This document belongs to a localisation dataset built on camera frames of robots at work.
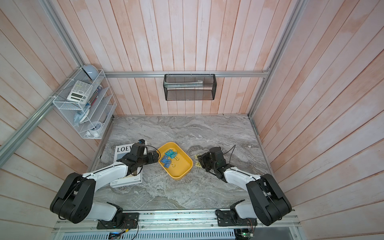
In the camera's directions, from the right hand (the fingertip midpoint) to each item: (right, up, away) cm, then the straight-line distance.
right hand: (196, 155), depth 90 cm
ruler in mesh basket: (+2, +44, 0) cm, 44 cm away
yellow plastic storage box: (-8, -8, +3) cm, 12 cm away
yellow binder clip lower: (+1, -6, +1) cm, 6 cm away
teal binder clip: (-18, +1, +8) cm, 20 cm away
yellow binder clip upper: (0, -2, +5) cm, 6 cm away
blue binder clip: (-20, -4, +3) cm, 20 cm away
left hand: (-28, -2, +3) cm, 28 cm away
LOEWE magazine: (-50, +1, +6) cm, 50 cm away
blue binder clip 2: (-18, -6, +2) cm, 19 cm away
